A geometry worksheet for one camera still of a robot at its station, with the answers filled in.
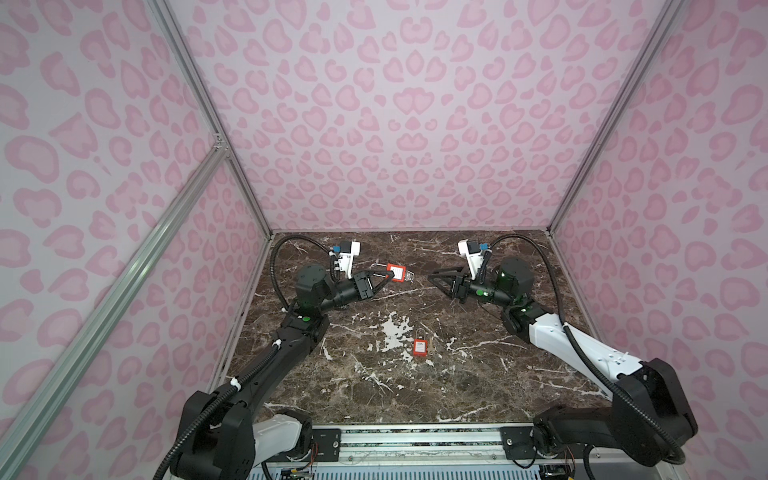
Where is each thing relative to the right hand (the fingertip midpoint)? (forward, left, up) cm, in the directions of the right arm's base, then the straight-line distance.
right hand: (435, 276), depth 72 cm
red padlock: (0, +8, +1) cm, 8 cm away
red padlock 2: (-7, +3, -26) cm, 27 cm away
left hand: (-1, +10, +2) cm, 10 cm away
